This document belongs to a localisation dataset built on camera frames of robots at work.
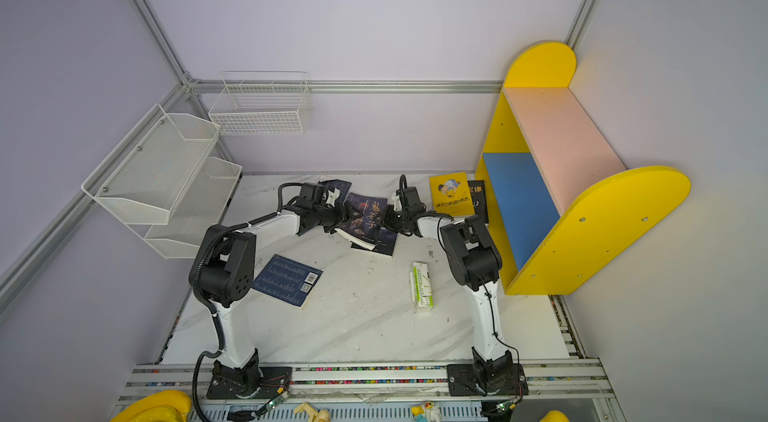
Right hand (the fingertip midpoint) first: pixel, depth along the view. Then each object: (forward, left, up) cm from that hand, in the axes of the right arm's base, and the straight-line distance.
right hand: (374, 219), depth 101 cm
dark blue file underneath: (+20, +15, -4) cm, 26 cm away
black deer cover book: (+12, -39, -3) cm, 41 cm away
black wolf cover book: (-8, -4, -3) cm, 10 cm away
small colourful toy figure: (-54, -16, -1) cm, 57 cm away
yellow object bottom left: (-54, +46, 0) cm, 71 cm away
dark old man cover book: (-2, +3, 0) cm, 4 cm away
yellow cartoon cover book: (+13, -28, -2) cm, 32 cm away
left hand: (-3, +5, +5) cm, 8 cm away
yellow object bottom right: (-54, -44, -2) cm, 70 cm away
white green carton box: (-25, -15, -1) cm, 29 cm away
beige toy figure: (-55, +11, -3) cm, 56 cm away
